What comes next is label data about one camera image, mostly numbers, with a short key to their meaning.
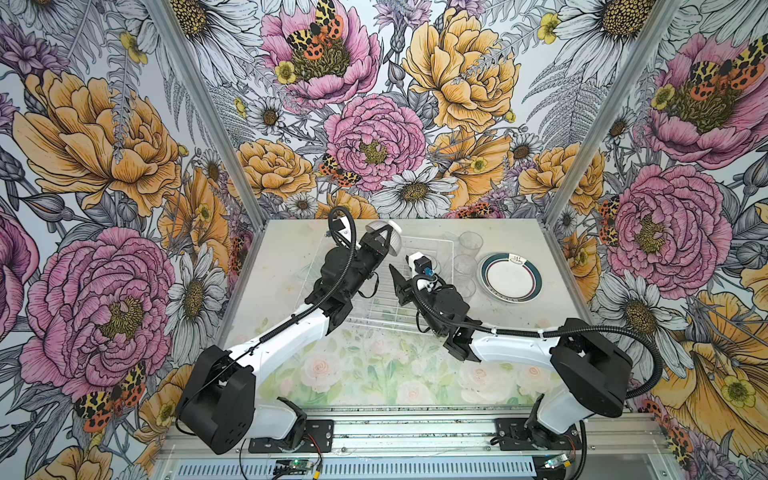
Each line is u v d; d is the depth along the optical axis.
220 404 0.41
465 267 1.05
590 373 0.44
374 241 0.69
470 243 1.12
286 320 0.52
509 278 1.03
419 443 0.75
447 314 0.60
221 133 0.95
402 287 0.70
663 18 0.72
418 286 0.63
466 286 0.98
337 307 0.60
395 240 0.75
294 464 0.71
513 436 0.74
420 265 0.64
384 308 0.97
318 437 0.74
